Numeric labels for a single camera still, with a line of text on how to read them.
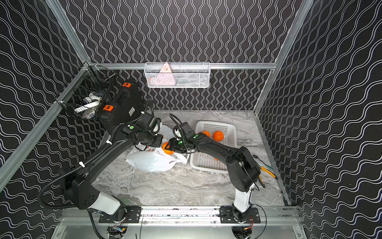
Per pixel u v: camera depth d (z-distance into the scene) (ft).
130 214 2.41
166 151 2.67
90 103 2.46
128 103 3.15
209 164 3.02
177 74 3.12
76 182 1.32
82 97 2.95
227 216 2.41
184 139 2.25
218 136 3.19
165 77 2.96
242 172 1.58
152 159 2.62
